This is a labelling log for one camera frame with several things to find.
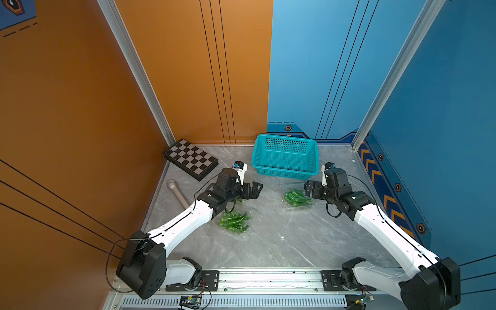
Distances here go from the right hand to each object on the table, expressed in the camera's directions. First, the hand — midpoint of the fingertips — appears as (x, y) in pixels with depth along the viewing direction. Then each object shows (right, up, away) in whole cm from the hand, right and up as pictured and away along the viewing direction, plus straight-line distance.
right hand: (313, 186), depth 82 cm
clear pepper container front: (-33, -17, +2) cm, 37 cm away
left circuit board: (-50, -42, -10) cm, 66 cm away
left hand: (-25, +2, 0) cm, 25 cm away
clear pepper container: (-5, -7, +11) cm, 14 cm away
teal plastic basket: (-8, +13, +33) cm, 36 cm away
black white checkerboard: (-61, +11, +26) cm, 67 cm away
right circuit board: (+14, -40, -13) cm, 44 cm away
